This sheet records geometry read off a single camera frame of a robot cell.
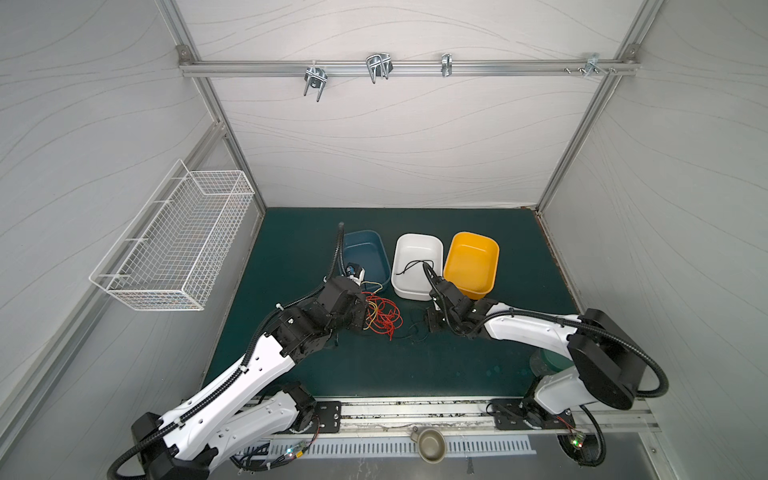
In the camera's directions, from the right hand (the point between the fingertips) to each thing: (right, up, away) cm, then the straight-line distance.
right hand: (430, 309), depth 88 cm
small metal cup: (-2, -27, -19) cm, 33 cm away
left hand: (-19, +6, -14) cm, 24 cm away
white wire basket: (-64, +18, -20) cm, 69 cm away
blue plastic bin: (-21, +18, +19) cm, 34 cm away
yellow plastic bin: (+17, +12, +16) cm, 26 cm away
